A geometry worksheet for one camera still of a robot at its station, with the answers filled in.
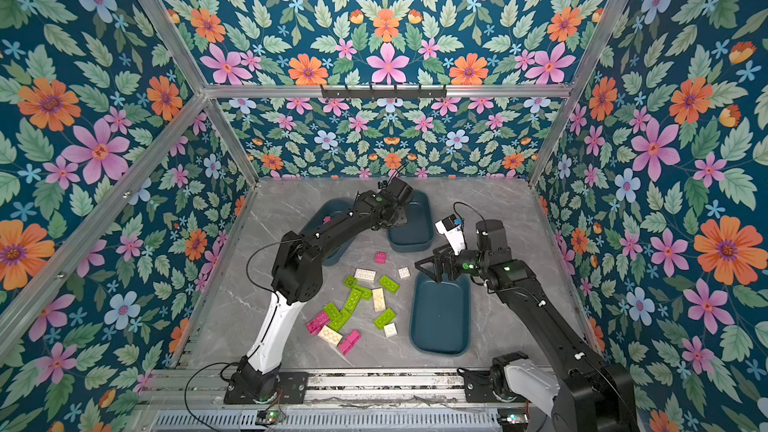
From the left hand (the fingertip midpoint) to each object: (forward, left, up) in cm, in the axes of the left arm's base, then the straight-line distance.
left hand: (404, 211), depth 95 cm
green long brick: (-20, +6, -11) cm, 23 cm away
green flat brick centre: (-23, +13, -10) cm, 28 cm away
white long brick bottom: (-34, +23, -11) cm, 42 cm away
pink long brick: (-30, +27, -11) cm, 41 cm away
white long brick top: (-17, +13, -9) cm, 24 cm away
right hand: (-21, -5, +8) cm, 23 cm away
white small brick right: (-16, +1, -10) cm, 19 cm away
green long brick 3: (-30, +8, -12) cm, 33 cm away
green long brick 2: (-24, +17, -11) cm, 32 cm away
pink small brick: (+5, +27, -8) cm, 29 cm away
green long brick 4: (-30, +21, -10) cm, 38 cm away
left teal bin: (+10, +25, -8) cm, 28 cm away
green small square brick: (-19, +18, -10) cm, 28 cm away
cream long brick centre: (-25, +9, -11) cm, 28 cm away
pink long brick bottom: (-37, +18, -9) cm, 42 cm away
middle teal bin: (-3, -5, -9) cm, 10 cm away
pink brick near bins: (-11, +9, -10) cm, 17 cm away
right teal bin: (-31, -9, -10) cm, 34 cm away
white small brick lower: (-34, +6, -10) cm, 36 cm away
